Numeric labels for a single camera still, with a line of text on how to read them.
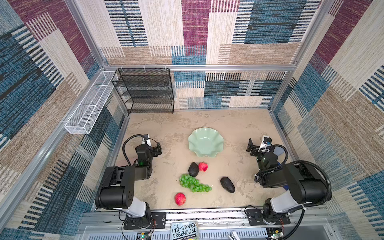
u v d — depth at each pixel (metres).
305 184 0.46
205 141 1.00
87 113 0.94
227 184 0.80
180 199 0.75
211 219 0.75
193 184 0.81
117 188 0.46
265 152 0.78
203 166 0.87
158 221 0.73
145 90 1.09
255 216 0.74
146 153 0.71
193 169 0.85
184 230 0.69
